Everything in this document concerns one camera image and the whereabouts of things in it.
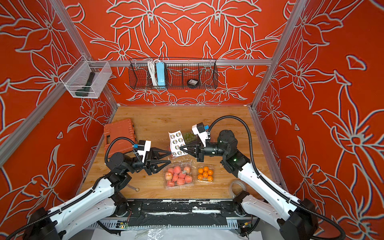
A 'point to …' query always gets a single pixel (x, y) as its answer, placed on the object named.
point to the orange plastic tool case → (123, 128)
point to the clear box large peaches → (179, 175)
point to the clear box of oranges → (205, 173)
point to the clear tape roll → (237, 181)
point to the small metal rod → (137, 189)
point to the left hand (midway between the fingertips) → (169, 158)
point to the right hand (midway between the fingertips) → (181, 147)
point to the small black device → (193, 82)
